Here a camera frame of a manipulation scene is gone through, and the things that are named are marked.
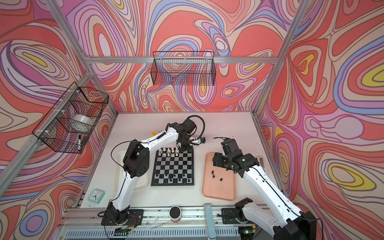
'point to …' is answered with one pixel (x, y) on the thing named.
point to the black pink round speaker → (175, 213)
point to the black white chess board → (173, 167)
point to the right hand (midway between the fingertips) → (219, 163)
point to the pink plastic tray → (218, 183)
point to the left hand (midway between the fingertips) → (192, 145)
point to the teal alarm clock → (96, 196)
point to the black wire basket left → (68, 125)
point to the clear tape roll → (83, 119)
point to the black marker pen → (79, 143)
